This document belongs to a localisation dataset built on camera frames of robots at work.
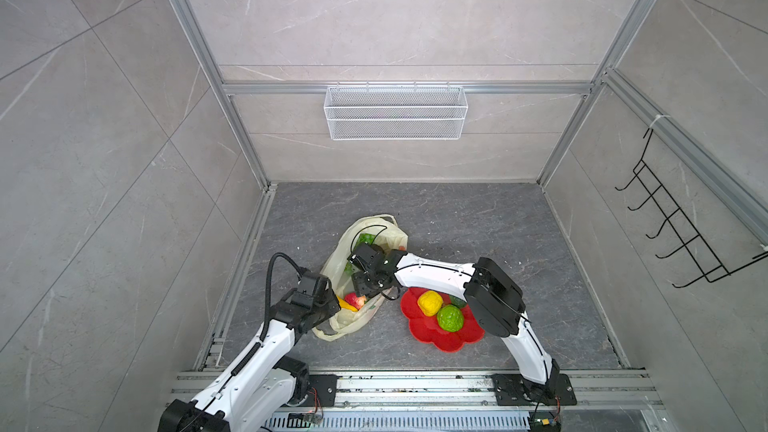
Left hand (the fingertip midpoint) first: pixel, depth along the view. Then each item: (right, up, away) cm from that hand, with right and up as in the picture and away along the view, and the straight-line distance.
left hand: (334, 295), depth 85 cm
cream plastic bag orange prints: (+16, +17, +8) cm, 25 cm away
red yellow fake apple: (+6, -1, -1) cm, 6 cm away
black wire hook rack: (+84, +17, -20) cm, 88 cm away
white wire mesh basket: (+18, +58, +16) cm, 63 cm away
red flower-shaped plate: (+27, -9, -1) cm, 28 cm away
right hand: (+8, +2, +6) cm, 10 cm away
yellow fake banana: (+4, -3, 0) cm, 5 cm away
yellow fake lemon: (+28, -1, -3) cm, 28 cm away
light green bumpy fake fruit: (+33, -5, -5) cm, 34 cm away
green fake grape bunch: (+7, +15, +14) cm, 22 cm away
